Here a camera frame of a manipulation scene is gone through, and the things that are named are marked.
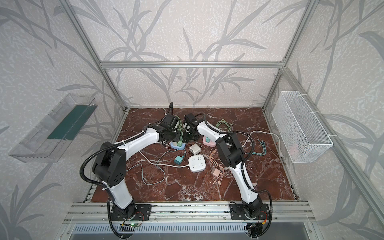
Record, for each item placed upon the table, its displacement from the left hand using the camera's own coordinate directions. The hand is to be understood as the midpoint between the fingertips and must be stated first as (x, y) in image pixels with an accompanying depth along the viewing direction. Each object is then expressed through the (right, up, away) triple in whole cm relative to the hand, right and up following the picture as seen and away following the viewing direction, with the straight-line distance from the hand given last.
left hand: (180, 132), depth 93 cm
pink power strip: (+20, -8, +4) cm, 21 cm away
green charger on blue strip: (0, -7, 0) cm, 7 cm away
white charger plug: (+9, -11, +1) cm, 14 cm away
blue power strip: (-4, -8, 0) cm, 9 cm away
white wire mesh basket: (+56, +1, -31) cm, 64 cm away
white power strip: (+11, -18, -6) cm, 22 cm away
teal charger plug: (-1, -17, -3) cm, 17 cm away
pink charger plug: (+22, -23, -7) cm, 32 cm away
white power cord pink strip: (+58, -1, +13) cm, 59 cm away
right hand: (+3, -4, +7) cm, 8 cm away
